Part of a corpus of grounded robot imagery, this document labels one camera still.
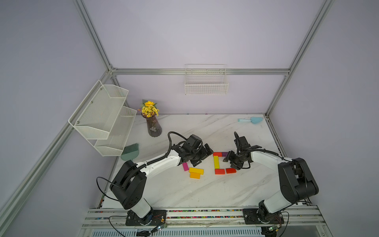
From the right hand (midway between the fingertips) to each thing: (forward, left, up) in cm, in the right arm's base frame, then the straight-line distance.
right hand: (227, 164), depth 92 cm
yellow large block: (-5, +20, 0) cm, 21 cm away
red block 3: (-4, -1, 0) cm, 4 cm away
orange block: (-7, +21, -1) cm, 22 cm away
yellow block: (+2, +6, -1) cm, 7 cm away
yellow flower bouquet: (+25, +48, +25) cm, 60 cm away
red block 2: (-4, +5, -2) cm, 7 cm away
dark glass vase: (+25, +48, +10) cm, 55 cm away
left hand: (-1, +13, +11) cm, 17 cm away
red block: (+8, +4, -1) cm, 9 cm away
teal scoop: (+39, -29, -2) cm, 49 cm away
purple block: (+7, +1, 0) cm, 7 cm away
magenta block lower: (-1, +26, 0) cm, 26 cm away
